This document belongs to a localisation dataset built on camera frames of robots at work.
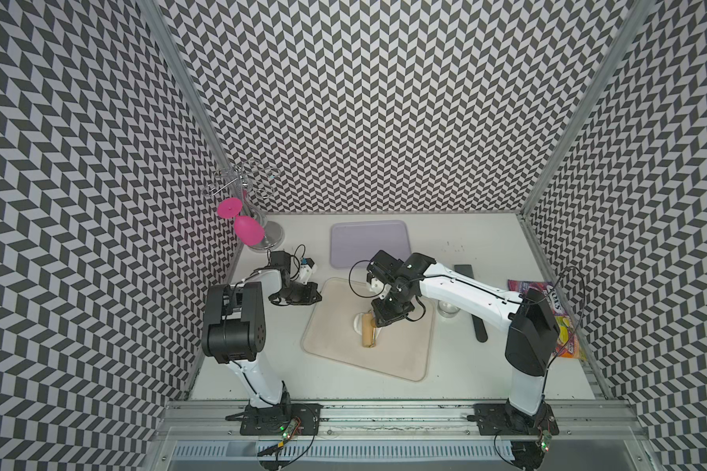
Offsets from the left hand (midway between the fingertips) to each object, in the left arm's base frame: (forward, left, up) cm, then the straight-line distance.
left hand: (316, 299), depth 95 cm
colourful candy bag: (-15, -76, +1) cm, 77 cm away
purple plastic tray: (+22, -12, +1) cm, 25 cm away
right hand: (-13, -22, +10) cm, 27 cm away
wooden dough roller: (-13, -17, +4) cm, 22 cm away
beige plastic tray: (-15, -27, -4) cm, 31 cm away
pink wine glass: (+19, +23, +15) cm, 33 cm away
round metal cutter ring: (-20, -32, +35) cm, 51 cm away
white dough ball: (-10, -14, +3) cm, 17 cm away
